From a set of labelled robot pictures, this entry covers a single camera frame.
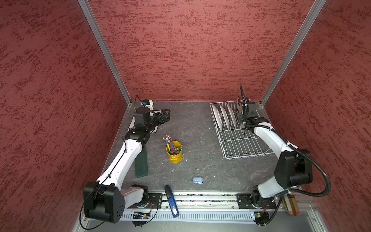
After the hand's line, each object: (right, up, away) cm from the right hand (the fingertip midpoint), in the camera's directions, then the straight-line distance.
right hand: (244, 116), depth 89 cm
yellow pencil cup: (-43, -23, -10) cm, 49 cm away
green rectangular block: (-64, -29, -4) cm, 71 cm away
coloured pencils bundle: (-46, -15, -10) cm, 49 cm away
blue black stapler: (-44, -43, -19) cm, 64 cm away
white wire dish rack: (-5, -18, +5) cm, 20 cm away
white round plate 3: (-7, 0, +3) cm, 8 cm away
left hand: (-49, +1, -9) cm, 50 cm away
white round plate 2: (-11, 0, +4) cm, 12 cm away
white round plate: (-17, -1, +3) cm, 17 cm away
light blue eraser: (-30, -36, -11) cm, 48 cm away
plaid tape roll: (+17, -45, -18) cm, 51 cm away
